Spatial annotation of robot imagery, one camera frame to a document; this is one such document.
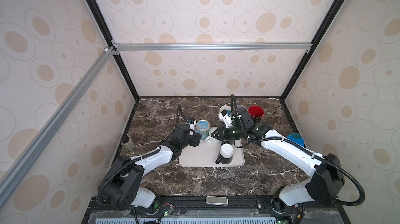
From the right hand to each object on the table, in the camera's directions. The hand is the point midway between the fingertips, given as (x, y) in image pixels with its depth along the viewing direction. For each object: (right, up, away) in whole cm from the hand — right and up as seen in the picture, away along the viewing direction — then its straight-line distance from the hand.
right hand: (213, 135), depth 77 cm
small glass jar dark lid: (-48, -5, +9) cm, 49 cm away
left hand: (-6, 0, +10) cm, 11 cm away
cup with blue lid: (+48, -3, +10) cm, 49 cm away
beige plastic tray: (-4, -14, +15) cm, 20 cm away
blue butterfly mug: (-5, +3, +13) cm, 14 cm away
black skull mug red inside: (+28, +11, +19) cm, 36 cm away
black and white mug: (+7, -10, +6) cm, 14 cm away
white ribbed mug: (+3, +10, -3) cm, 11 cm away
